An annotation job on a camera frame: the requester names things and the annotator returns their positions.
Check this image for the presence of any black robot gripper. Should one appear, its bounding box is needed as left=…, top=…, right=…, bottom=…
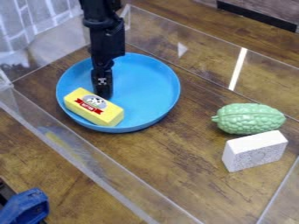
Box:
left=79, top=0, right=126, bottom=100

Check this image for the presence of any yellow butter brick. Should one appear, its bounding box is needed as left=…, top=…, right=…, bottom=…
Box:
left=63, top=87, right=124, bottom=127

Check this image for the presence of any clear acrylic enclosure wall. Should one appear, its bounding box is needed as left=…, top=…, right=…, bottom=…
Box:
left=0, top=0, right=299, bottom=224

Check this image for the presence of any blue round tray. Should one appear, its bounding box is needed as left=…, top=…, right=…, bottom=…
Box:
left=56, top=52, right=182, bottom=133

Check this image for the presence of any green bitter gourd toy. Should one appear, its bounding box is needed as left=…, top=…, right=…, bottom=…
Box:
left=211, top=103, right=286, bottom=135

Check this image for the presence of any white foam brick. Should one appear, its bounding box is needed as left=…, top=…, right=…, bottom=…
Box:
left=222, top=130, right=289, bottom=172

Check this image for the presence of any white checkered cloth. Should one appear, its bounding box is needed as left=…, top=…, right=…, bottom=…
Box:
left=0, top=0, right=82, bottom=53

